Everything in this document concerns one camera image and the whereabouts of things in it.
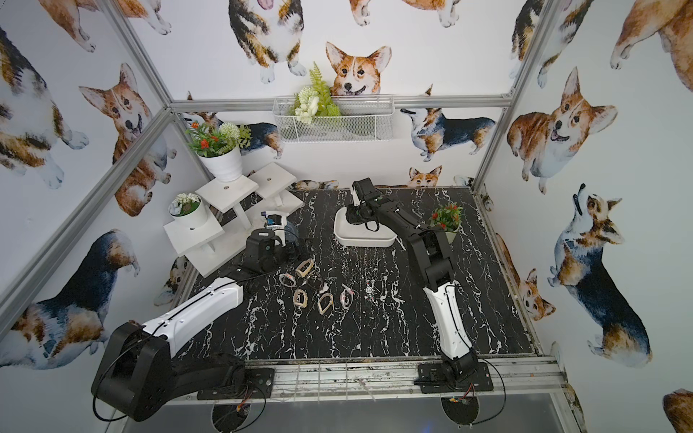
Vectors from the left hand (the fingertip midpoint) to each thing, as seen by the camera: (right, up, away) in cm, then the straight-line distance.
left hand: (302, 234), depth 86 cm
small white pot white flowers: (-35, +8, -1) cm, 36 cm away
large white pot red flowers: (-26, +27, -1) cm, 37 cm away
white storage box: (+15, -2, +18) cm, 23 cm away
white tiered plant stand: (-36, -7, +14) cm, 40 cm away
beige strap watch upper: (-3, -13, +12) cm, 18 cm away
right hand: (+13, +7, +15) cm, 21 cm away
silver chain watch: (+21, -20, +5) cm, 30 cm away
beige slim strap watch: (+8, -24, +1) cm, 25 cm away
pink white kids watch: (+14, -21, +4) cm, 26 cm away
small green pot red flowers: (+50, +5, +12) cm, 52 cm away
